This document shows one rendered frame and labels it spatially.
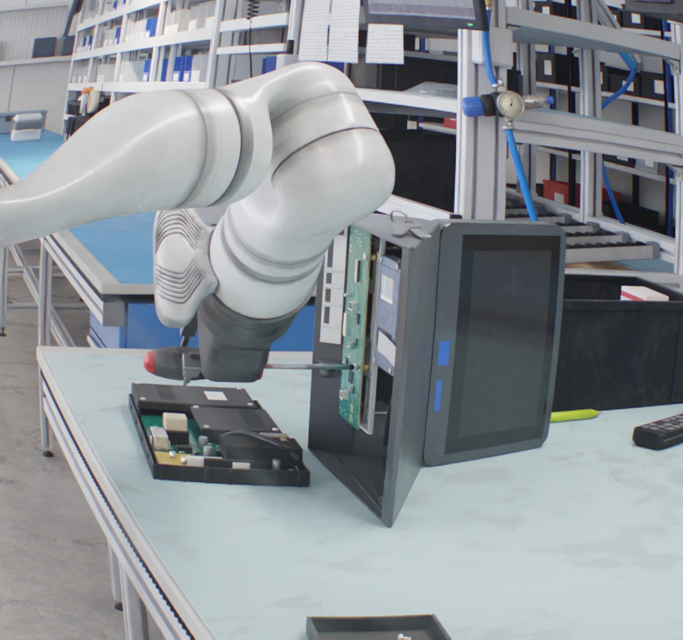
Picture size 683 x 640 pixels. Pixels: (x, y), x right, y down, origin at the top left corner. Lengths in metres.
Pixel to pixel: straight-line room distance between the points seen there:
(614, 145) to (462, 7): 0.64
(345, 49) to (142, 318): 1.00
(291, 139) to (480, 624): 0.32
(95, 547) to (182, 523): 2.97
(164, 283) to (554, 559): 0.34
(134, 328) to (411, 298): 1.72
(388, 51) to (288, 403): 1.74
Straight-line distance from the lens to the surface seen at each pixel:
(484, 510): 1.17
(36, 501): 4.44
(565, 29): 2.92
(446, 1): 2.50
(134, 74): 6.99
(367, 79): 3.84
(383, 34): 3.22
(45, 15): 12.38
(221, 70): 4.94
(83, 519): 4.31
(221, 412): 1.36
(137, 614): 1.79
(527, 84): 4.08
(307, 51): 3.76
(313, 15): 3.75
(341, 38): 3.51
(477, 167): 2.83
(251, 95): 0.84
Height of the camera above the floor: 1.33
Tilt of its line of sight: 9 degrees down
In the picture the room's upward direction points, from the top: 3 degrees clockwise
